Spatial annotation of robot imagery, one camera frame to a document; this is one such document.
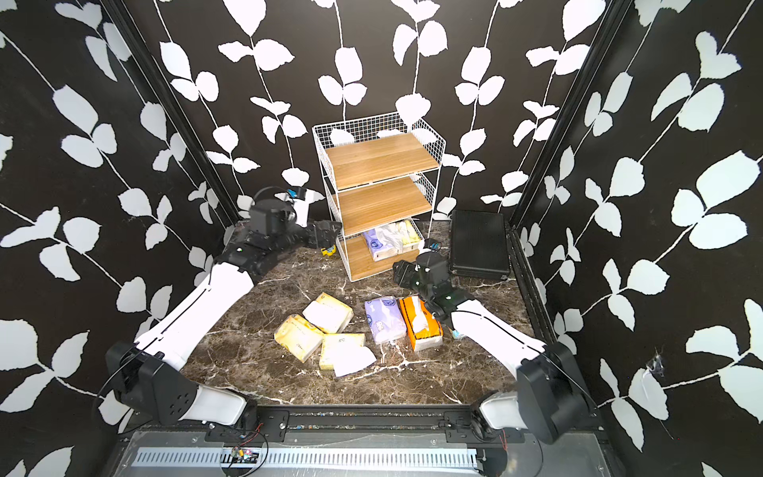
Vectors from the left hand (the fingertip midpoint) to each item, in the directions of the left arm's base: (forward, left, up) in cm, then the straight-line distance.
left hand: (330, 218), depth 76 cm
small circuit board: (-48, +22, -33) cm, 62 cm away
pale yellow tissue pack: (-19, +12, -29) cm, 37 cm away
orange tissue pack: (-21, -25, -25) cm, 41 cm away
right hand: (-5, -18, -14) cm, 23 cm away
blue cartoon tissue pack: (-20, -35, -31) cm, 51 cm away
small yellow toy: (+16, +6, -32) cm, 37 cm away
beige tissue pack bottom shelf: (-13, +4, -29) cm, 32 cm away
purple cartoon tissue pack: (-16, -14, -28) cm, 35 cm away
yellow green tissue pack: (-25, -2, -28) cm, 38 cm away
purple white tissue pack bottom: (+13, -14, -25) cm, 31 cm away
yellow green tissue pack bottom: (+17, -23, -27) cm, 39 cm away
